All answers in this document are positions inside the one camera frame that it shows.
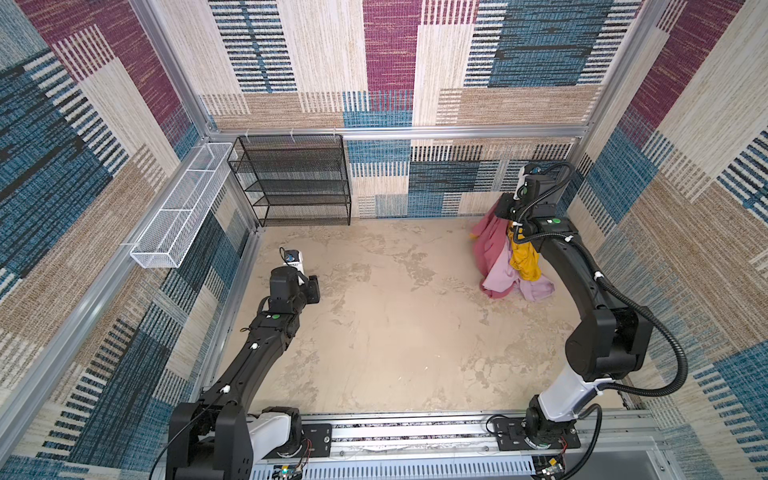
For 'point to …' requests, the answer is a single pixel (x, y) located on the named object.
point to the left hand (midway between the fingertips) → (307, 272)
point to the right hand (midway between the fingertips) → (504, 200)
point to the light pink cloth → (503, 275)
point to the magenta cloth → (490, 240)
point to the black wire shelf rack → (295, 179)
